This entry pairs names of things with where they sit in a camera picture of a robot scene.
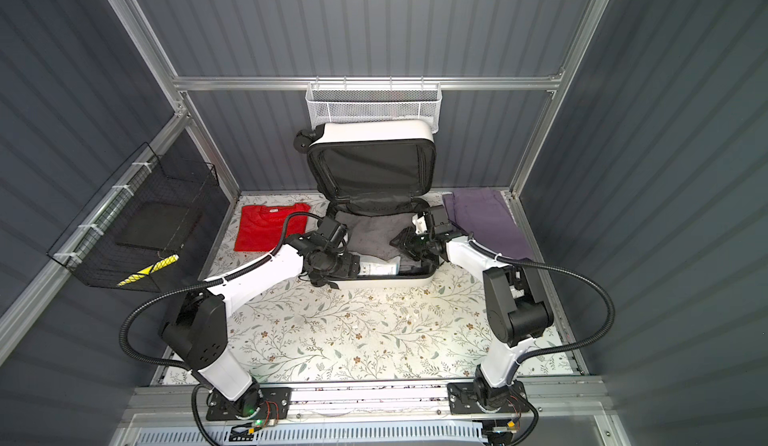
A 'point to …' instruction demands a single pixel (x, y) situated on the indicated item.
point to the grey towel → (373, 235)
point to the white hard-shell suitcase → (373, 175)
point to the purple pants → (487, 217)
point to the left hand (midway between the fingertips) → (349, 267)
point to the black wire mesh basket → (146, 231)
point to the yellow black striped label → (145, 272)
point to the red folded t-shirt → (265, 228)
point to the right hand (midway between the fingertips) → (396, 247)
